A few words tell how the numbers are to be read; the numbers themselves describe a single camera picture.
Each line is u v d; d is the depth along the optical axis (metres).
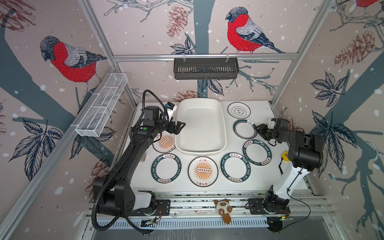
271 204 0.68
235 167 0.87
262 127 0.93
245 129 1.05
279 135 0.76
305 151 0.53
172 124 0.70
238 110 1.17
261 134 0.93
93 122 0.71
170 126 0.70
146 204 0.62
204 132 1.02
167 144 0.97
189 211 0.73
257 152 0.92
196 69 1.07
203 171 0.86
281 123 0.82
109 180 0.40
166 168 0.87
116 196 0.39
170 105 0.70
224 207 0.71
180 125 0.72
